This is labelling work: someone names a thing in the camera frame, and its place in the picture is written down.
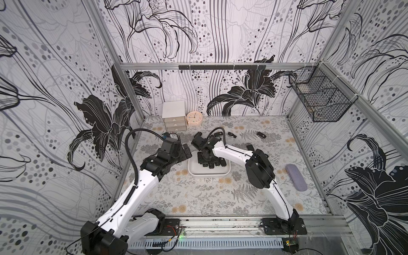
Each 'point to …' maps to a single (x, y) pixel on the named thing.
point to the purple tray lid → (297, 179)
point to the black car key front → (211, 165)
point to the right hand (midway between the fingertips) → (204, 159)
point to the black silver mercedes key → (232, 134)
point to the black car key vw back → (218, 134)
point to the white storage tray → (196, 169)
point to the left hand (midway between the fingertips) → (184, 155)
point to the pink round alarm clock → (194, 118)
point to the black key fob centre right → (250, 147)
